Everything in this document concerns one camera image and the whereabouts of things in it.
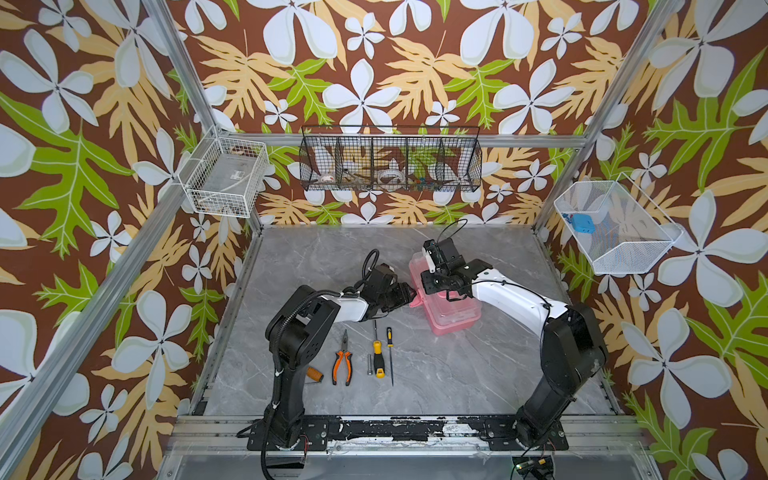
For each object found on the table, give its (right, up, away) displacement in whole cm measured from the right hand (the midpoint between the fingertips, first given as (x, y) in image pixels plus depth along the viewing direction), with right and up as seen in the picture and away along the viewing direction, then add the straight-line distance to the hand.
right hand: (424, 278), depth 90 cm
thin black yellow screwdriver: (-11, -19, 0) cm, 22 cm away
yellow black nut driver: (-14, -24, -6) cm, 28 cm away
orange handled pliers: (-24, -22, -4) cm, 33 cm away
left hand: (-3, -5, +6) cm, 8 cm away
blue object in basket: (+46, +16, -4) cm, 49 cm away
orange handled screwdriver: (-32, -26, -8) cm, 42 cm away
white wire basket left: (-60, +31, -3) cm, 67 cm away
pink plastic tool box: (+4, -10, -7) cm, 13 cm away
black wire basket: (-11, +39, +6) cm, 41 cm away
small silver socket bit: (-17, -25, -5) cm, 31 cm away
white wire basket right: (+53, +15, -8) cm, 56 cm away
